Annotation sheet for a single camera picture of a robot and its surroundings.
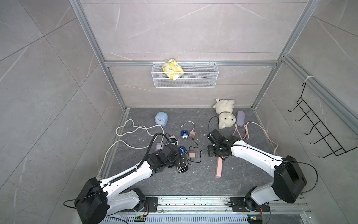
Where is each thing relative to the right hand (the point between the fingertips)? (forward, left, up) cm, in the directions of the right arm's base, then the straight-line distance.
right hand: (213, 151), depth 86 cm
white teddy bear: (+38, -15, +1) cm, 41 cm away
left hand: (-4, +20, +4) cm, 21 cm away
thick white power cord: (+8, +49, -8) cm, 50 cm away
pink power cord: (+15, -27, -3) cm, 32 cm away
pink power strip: (-9, -3, -4) cm, 10 cm away
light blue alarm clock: (+27, +35, +1) cm, 44 cm away
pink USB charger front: (+17, +12, -5) cm, 22 cm away
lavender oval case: (+31, -28, -6) cm, 43 cm away
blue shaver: (+16, +18, -5) cm, 24 cm away
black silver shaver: (-9, +20, -5) cm, 22 cm away
